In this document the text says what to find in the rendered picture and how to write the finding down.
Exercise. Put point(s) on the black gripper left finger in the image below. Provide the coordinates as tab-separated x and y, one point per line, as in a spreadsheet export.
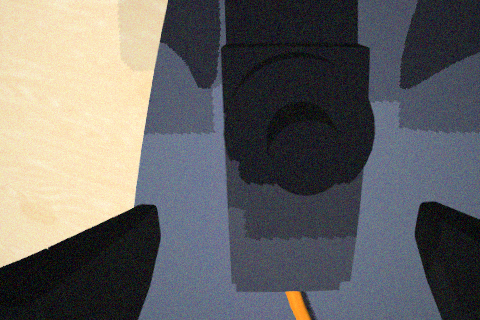
102	273

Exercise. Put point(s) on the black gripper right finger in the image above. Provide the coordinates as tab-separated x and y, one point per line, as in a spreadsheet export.
449	246

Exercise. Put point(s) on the grey-blue flat plate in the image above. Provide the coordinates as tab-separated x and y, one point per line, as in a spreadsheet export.
424	88

